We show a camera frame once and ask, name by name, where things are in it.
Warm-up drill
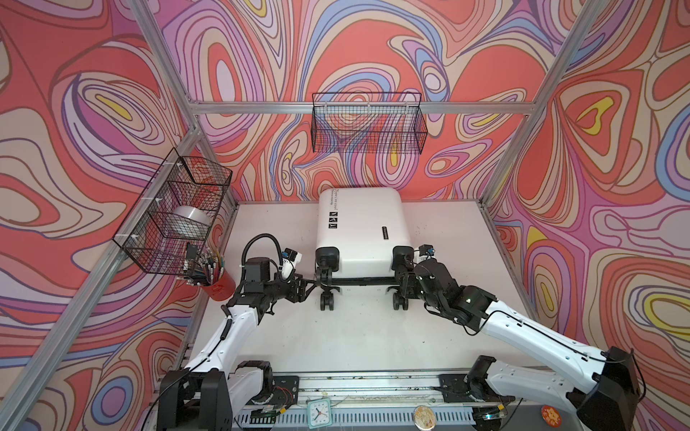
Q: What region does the red round sticker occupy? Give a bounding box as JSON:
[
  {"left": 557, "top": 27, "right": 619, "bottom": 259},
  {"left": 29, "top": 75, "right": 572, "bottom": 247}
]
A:
[{"left": 541, "top": 405, "right": 562, "bottom": 428}]

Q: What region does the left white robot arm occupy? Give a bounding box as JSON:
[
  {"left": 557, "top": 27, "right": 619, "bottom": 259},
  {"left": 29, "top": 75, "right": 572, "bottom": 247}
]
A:
[{"left": 151, "top": 258, "right": 320, "bottom": 430}]

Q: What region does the red pen holder cup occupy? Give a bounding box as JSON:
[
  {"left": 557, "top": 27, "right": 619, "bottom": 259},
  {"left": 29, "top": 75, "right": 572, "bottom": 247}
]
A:
[{"left": 181, "top": 244, "right": 236, "bottom": 302}]

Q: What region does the black suitcase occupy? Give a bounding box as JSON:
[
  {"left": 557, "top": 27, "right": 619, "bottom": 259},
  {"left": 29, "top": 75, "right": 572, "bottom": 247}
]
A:
[{"left": 314, "top": 188, "right": 414, "bottom": 311}]

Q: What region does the wire basket on left wall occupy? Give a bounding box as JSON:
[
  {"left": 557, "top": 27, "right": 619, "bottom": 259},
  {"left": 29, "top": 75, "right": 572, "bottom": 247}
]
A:
[{"left": 112, "top": 149, "right": 232, "bottom": 277}]

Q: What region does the wire basket on wall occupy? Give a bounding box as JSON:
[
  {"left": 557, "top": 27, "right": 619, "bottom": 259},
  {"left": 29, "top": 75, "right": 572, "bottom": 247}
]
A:
[
  {"left": 112, "top": 149, "right": 232, "bottom": 277},
  {"left": 311, "top": 90, "right": 428, "bottom": 154}
]

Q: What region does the wire basket on back wall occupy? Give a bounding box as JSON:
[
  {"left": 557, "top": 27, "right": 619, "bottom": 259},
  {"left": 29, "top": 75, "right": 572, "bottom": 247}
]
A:
[{"left": 311, "top": 90, "right": 428, "bottom": 154}]

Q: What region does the white roll in basket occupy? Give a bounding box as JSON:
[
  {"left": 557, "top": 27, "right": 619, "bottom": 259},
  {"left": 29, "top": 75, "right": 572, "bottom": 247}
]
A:
[{"left": 168, "top": 206, "right": 211, "bottom": 241}]

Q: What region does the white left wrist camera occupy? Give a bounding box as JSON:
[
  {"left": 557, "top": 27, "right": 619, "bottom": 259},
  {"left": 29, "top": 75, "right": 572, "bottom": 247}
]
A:
[{"left": 280, "top": 248, "right": 302, "bottom": 280}]

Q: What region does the small teal alarm clock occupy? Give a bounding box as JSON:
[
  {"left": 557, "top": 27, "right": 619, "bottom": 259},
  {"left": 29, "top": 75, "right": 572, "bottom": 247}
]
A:
[{"left": 307, "top": 398, "right": 334, "bottom": 429}]

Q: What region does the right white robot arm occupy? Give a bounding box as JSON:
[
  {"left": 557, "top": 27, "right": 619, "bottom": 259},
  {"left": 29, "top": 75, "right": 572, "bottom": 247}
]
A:
[{"left": 393, "top": 258, "right": 644, "bottom": 430}]

